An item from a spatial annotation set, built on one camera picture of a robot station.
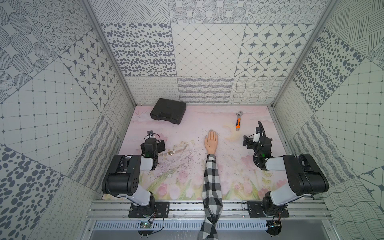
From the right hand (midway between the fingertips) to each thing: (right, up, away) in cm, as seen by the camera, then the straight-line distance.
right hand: (252, 137), depth 95 cm
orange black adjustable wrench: (-5, +11, +16) cm, 20 cm away
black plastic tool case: (-58, +19, +17) cm, 64 cm away
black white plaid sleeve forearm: (-29, -28, -22) cm, 46 cm away
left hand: (-62, -2, 0) cm, 62 cm away
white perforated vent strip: (-44, -39, -25) cm, 64 cm away
